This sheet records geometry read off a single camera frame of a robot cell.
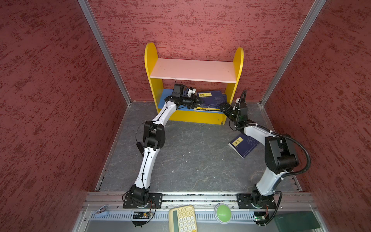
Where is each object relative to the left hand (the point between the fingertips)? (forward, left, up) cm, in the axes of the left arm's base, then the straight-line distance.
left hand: (204, 104), depth 92 cm
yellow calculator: (-60, +12, -17) cm, 64 cm away
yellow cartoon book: (-1, -2, -3) cm, 4 cm away
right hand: (0, -12, -4) cm, 13 cm away
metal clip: (-57, +52, -17) cm, 79 cm away
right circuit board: (-58, -27, -20) cm, 67 cm away
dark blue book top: (+5, -7, 0) cm, 8 cm away
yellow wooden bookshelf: (+8, +7, +5) cm, 12 cm away
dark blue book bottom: (-18, -28, -20) cm, 39 cm away
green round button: (-57, -8, -18) cm, 61 cm away
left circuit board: (-58, +34, -23) cm, 71 cm away
